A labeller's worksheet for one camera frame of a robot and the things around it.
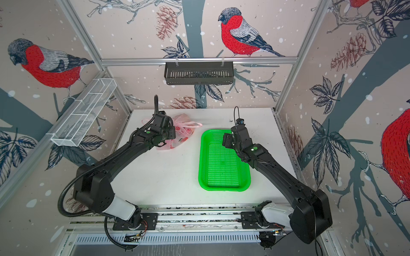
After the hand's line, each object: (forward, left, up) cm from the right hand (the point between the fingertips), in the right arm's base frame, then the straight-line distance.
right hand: (229, 134), depth 83 cm
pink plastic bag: (+11, +27, -9) cm, 31 cm away
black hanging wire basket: (+45, +20, +9) cm, 50 cm away
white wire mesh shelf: (-3, +74, +12) cm, 75 cm away
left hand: (+4, +32, 0) cm, 32 cm away
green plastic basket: (-10, +4, -19) cm, 22 cm away
